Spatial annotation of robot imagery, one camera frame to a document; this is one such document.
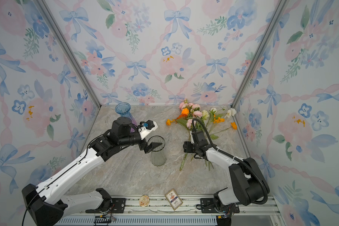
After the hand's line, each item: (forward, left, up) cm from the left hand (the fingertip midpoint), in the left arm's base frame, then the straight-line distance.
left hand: (157, 133), depth 69 cm
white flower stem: (+37, -54, -24) cm, 70 cm away
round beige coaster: (-24, +8, -29) cm, 38 cm away
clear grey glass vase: (0, +2, -26) cm, 26 cm away
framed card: (-24, -8, -27) cm, 37 cm away
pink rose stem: (+41, -23, -23) cm, 52 cm away
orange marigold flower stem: (+34, -17, -22) cm, 44 cm away
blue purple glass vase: (+26, +25, -9) cm, 37 cm away
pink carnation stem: (+13, -23, -11) cm, 28 cm away
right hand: (+7, -18, -24) cm, 31 cm away
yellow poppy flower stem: (+30, -40, -25) cm, 56 cm away
